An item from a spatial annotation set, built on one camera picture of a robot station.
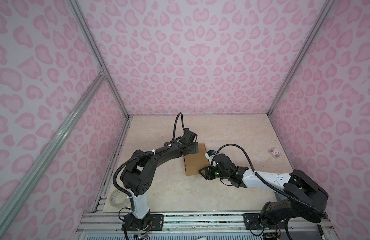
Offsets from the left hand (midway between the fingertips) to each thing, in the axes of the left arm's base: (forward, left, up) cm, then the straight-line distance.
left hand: (192, 145), depth 94 cm
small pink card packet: (-4, -52, -4) cm, 53 cm away
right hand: (-17, -5, +1) cm, 18 cm away
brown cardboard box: (-11, -1, 0) cm, 11 cm away
